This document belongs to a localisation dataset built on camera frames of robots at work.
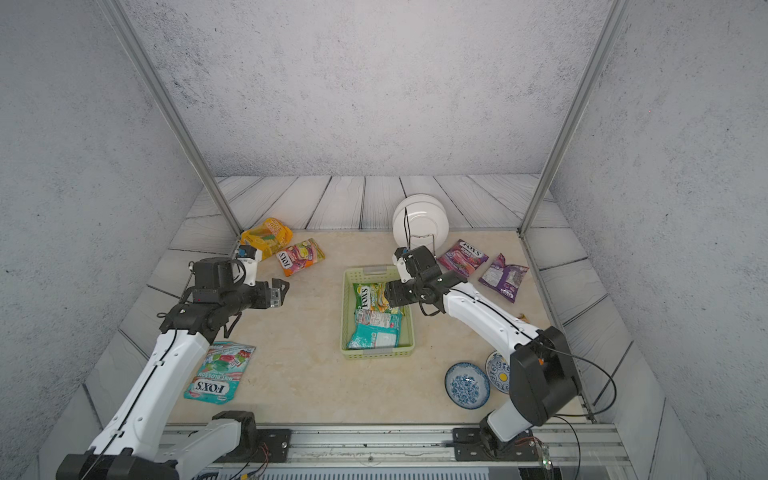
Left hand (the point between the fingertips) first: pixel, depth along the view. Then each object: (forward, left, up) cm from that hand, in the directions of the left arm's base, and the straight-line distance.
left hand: (276, 282), depth 78 cm
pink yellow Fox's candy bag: (+27, +4, -21) cm, 34 cm away
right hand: (+1, -31, -7) cm, 31 cm away
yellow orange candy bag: (+35, +15, -19) cm, 43 cm away
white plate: (+30, -40, -7) cm, 50 cm away
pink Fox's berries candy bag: (+24, -56, -20) cm, 64 cm away
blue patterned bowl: (-20, -50, -22) cm, 58 cm away
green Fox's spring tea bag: (+8, -23, -20) cm, 32 cm away
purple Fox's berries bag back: (+13, -67, -19) cm, 71 cm away
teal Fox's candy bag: (-4, -25, -21) cm, 32 cm away
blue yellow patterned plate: (-16, -59, -22) cm, 65 cm away
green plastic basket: (+15, -23, -18) cm, 34 cm away
